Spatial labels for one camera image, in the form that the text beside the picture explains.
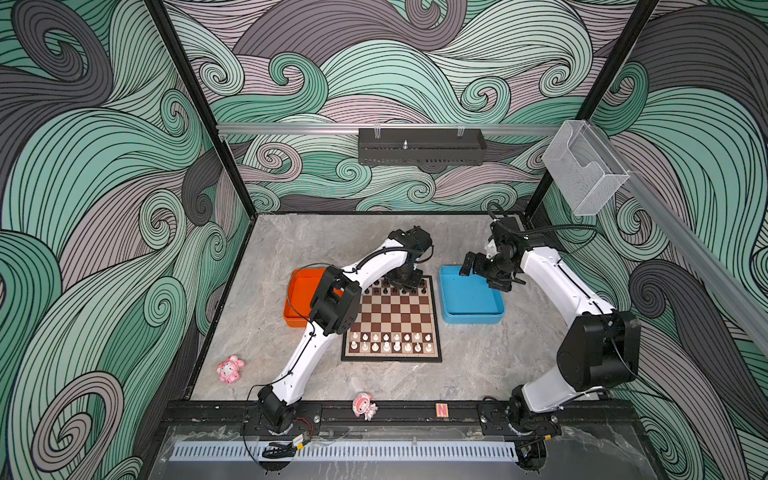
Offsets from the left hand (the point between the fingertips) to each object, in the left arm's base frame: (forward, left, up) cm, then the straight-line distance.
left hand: (409, 286), depth 95 cm
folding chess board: (-12, +5, -1) cm, 13 cm away
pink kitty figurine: (-27, +50, 0) cm, 56 cm away
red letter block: (-35, -7, -2) cm, 36 cm away
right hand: (-2, -18, +10) cm, 21 cm away
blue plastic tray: (-3, -20, -3) cm, 20 cm away
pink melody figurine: (-34, +13, 0) cm, 37 cm away
